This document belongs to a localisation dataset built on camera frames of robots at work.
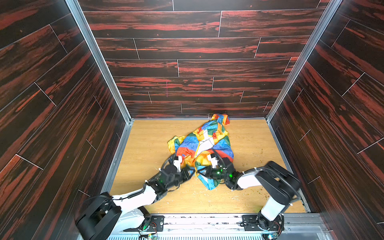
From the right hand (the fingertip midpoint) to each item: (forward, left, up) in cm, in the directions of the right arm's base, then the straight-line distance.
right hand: (199, 169), depth 87 cm
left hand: (-4, +1, +7) cm, 8 cm away
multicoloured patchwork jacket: (+14, +3, +1) cm, 15 cm away
